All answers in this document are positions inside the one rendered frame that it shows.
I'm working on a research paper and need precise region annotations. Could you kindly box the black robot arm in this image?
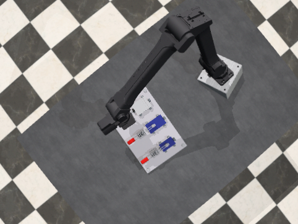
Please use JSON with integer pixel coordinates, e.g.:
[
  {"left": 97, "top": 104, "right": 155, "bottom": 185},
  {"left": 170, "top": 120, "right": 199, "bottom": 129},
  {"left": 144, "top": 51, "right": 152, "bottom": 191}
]
[{"left": 97, "top": 6, "right": 234, "bottom": 135}]

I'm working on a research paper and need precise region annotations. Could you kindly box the blue rectangular block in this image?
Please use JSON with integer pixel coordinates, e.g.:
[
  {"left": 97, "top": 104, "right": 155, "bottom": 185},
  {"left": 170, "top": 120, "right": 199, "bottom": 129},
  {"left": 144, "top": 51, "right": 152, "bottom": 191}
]
[
  {"left": 159, "top": 137, "right": 175, "bottom": 151},
  {"left": 145, "top": 115, "right": 166, "bottom": 133}
]

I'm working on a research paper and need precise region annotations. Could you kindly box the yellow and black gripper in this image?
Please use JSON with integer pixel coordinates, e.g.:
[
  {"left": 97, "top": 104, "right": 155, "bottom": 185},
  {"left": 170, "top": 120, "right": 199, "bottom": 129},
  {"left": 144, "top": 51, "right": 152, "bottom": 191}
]
[{"left": 122, "top": 112, "right": 136, "bottom": 130}]

